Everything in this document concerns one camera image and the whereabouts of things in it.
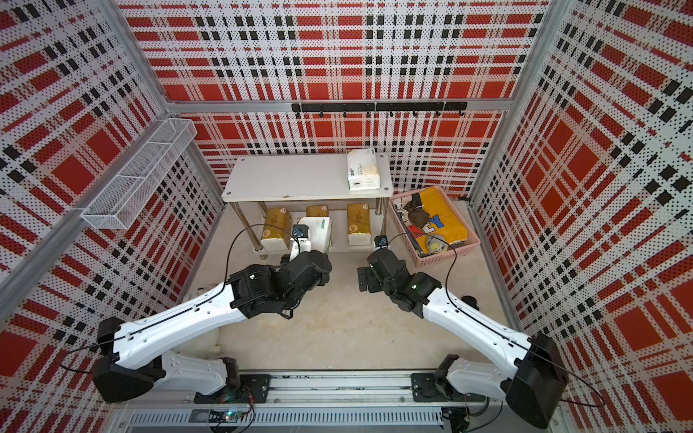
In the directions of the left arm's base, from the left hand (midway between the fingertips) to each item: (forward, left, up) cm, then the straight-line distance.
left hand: (319, 258), depth 70 cm
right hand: (+2, -16, -10) cm, 19 cm away
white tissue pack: (+3, -1, +7) cm, 8 cm away
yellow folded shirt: (+28, -42, -19) cm, 54 cm away
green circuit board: (-33, +23, -25) cm, 47 cm away
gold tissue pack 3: (+24, -10, -14) cm, 30 cm away
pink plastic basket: (+14, -39, -22) cm, 47 cm away
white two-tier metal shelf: (+35, +13, -15) cm, 40 cm away
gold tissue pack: (+19, +18, -12) cm, 29 cm away
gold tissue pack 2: (+29, +6, -14) cm, 33 cm away
